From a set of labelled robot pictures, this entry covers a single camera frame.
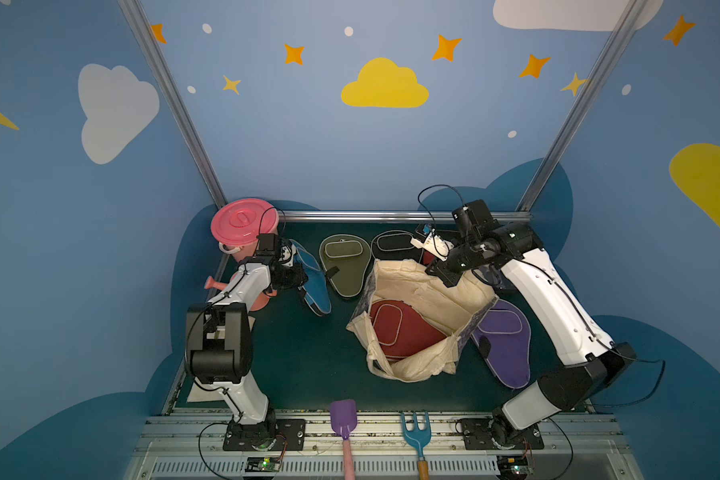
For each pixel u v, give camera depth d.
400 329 0.89
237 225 0.96
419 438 0.74
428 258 0.65
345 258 1.10
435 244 0.62
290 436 0.73
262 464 0.71
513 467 0.72
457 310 0.84
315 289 1.00
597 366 0.41
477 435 0.75
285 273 0.80
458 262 0.61
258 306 0.98
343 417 0.77
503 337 0.91
